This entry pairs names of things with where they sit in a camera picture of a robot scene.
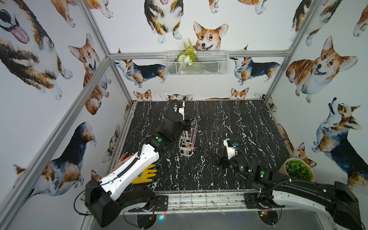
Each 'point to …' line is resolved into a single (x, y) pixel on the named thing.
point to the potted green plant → (296, 168)
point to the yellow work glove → (144, 175)
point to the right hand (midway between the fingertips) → (214, 151)
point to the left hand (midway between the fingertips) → (189, 112)
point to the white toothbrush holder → (187, 141)
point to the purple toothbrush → (192, 134)
